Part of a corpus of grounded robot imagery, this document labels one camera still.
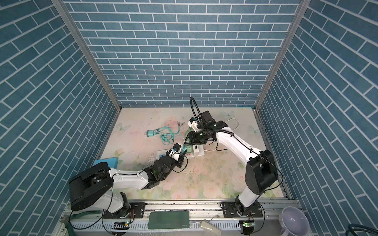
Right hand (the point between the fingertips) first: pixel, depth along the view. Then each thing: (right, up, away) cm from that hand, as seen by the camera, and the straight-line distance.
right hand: (185, 140), depth 81 cm
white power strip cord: (+34, +13, +32) cm, 49 cm away
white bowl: (+53, -38, -11) cm, 66 cm away
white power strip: (+4, -8, +10) cm, 13 cm away
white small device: (+12, -39, -13) cm, 43 cm away
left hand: (-1, -5, +2) cm, 6 cm away
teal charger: (-26, +2, +22) cm, 34 cm away
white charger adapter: (+5, -6, +6) cm, 10 cm away
